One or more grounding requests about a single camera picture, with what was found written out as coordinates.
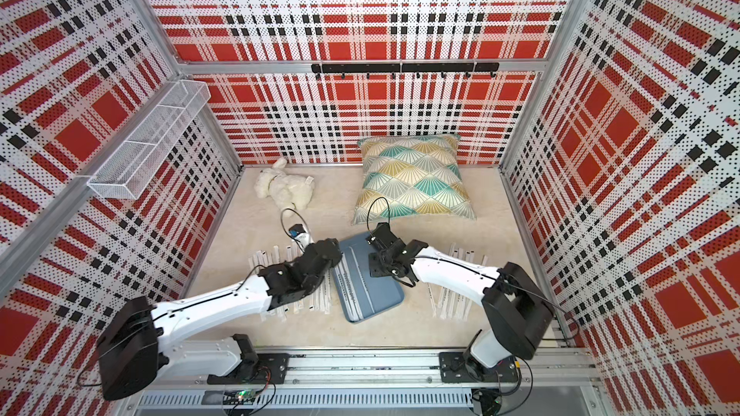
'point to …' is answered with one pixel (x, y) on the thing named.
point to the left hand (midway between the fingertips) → (338, 244)
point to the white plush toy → (287, 191)
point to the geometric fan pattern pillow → (414, 175)
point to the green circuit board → (240, 397)
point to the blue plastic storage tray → (373, 294)
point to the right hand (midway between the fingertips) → (381, 263)
